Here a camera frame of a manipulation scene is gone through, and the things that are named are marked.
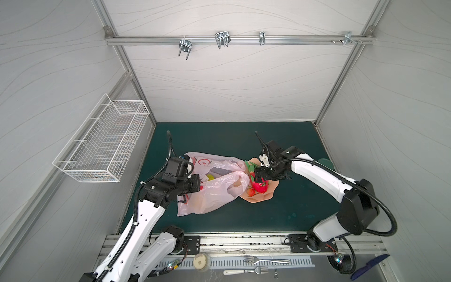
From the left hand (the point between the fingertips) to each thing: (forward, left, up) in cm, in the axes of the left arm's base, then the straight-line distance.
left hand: (201, 179), depth 74 cm
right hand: (+7, -29, -7) cm, 31 cm away
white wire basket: (+6, +39, +12) cm, 42 cm away
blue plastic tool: (-27, -68, -18) cm, 76 cm away
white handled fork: (-30, -24, -19) cm, 43 cm away
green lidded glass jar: (+16, -63, -10) cm, 65 cm away
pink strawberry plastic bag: (-2, -9, +3) cm, 10 cm away
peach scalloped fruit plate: (-1, -27, -16) cm, 31 cm away
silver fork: (-26, -23, -17) cm, 39 cm away
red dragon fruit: (+2, -27, -10) cm, 29 cm away
